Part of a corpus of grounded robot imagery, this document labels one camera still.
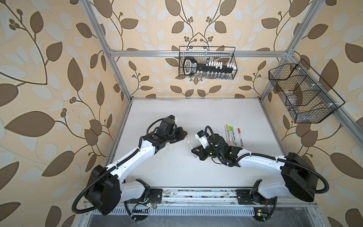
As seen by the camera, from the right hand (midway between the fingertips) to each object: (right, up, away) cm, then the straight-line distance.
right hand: (192, 151), depth 79 cm
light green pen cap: (+31, +10, +22) cm, 39 cm away
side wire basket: (+60, +30, -7) cm, 68 cm away
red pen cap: (+35, +9, +22) cm, 42 cm away
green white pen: (+29, +5, +17) cm, 34 cm away
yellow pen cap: (+26, +12, +22) cm, 37 cm away
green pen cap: (+29, +11, +22) cm, 38 cm away
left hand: (-2, +11, 0) cm, 12 cm away
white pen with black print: (+27, +6, +20) cm, 34 cm away
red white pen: (+34, +4, +17) cm, 38 cm away
